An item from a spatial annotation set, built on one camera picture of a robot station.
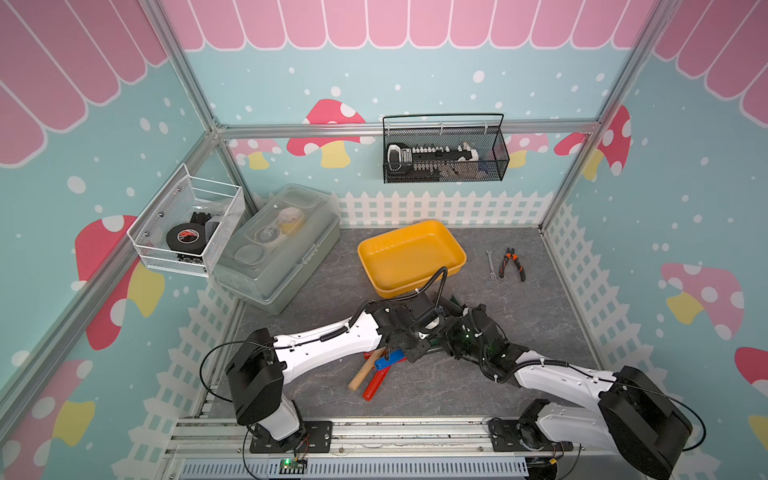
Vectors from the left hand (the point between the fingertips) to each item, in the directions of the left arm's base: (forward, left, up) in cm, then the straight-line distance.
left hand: (415, 346), depth 79 cm
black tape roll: (+16, +56, +24) cm, 63 cm away
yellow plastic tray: (+35, +3, -8) cm, 36 cm away
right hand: (+7, -4, -1) cm, 8 cm away
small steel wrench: (+31, -29, -10) cm, 44 cm away
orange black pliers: (+41, -38, -10) cm, 56 cm away
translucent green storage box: (+32, +45, +3) cm, 55 cm away
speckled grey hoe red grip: (-7, +10, -6) cm, 14 cm away
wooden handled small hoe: (-2, +11, -5) cm, 13 cm away
